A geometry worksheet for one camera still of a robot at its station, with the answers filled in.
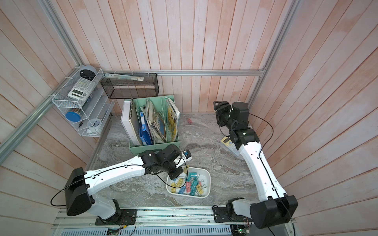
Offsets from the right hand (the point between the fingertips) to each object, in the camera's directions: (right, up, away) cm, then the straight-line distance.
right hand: (211, 104), depth 71 cm
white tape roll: (-66, -10, +10) cm, 67 cm away
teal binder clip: (-8, -41, +16) cm, 45 cm away
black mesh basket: (-62, +18, +35) cm, 73 cm away
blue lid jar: (-73, -6, +5) cm, 73 cm away
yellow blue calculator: (+16, -22, +30) cm, 40 cm away
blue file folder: (-37, -14, +12) cm, 41 cm away
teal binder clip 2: (-9, -46, +8) cm, 48 cm away
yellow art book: (-21, -7, +21) cm, 31 cm away
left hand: (-16, -35, +5) cm, 39 cm away
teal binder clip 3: (-8, -43, +9) cm, 44 cm away
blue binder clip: (-15, -47, +10) cm, 50 cm away
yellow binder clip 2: (-16, -44, +12) cm, 48 cm away
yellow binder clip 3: (-5, -46, +9) cm, 47 cm away
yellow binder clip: (-20, -47, +10) cm, 52 cm away
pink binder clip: (-10, -7, +43) cm, 44 cm away
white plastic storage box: (-2, -41, +14) cm, 44 cm away
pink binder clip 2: (-11, -44, +10) cm, 47 cm away
